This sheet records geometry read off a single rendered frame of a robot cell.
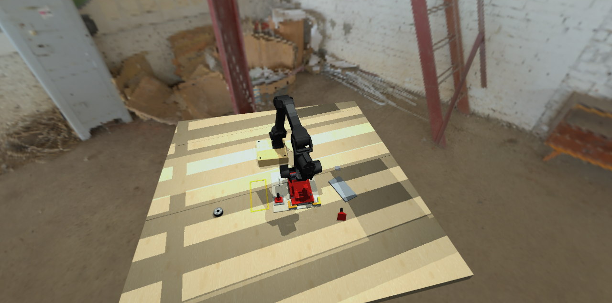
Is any black rubber tyre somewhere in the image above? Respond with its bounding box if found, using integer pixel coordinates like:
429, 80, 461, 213
213, 207, 223, 217

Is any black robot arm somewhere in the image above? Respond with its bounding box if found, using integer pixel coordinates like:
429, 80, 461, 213
269, 95, 316, 181

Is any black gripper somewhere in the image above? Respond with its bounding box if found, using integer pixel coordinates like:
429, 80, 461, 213
279, 159, 322, 183

